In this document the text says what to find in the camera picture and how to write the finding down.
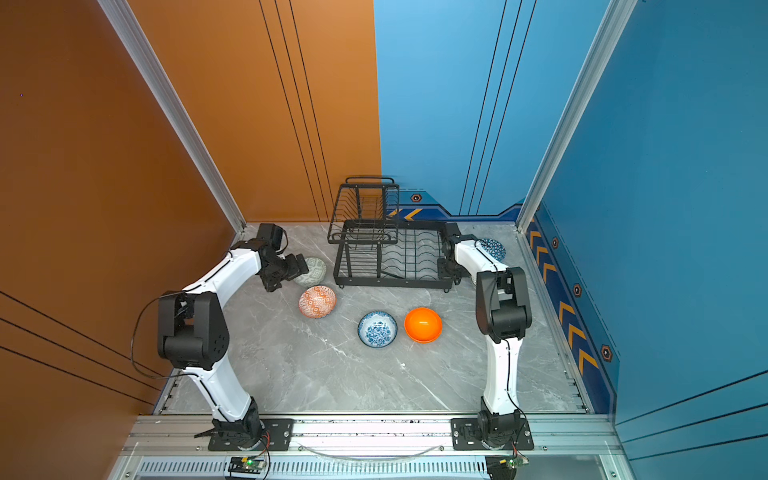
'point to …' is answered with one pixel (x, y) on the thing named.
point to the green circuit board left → (246, 465)
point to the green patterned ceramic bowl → (315, 275)
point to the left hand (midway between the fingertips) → (297, 272)
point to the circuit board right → (504, 467)
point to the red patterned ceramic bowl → (317, 302)
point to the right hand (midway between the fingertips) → (449, 275)
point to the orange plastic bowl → (423, 325)
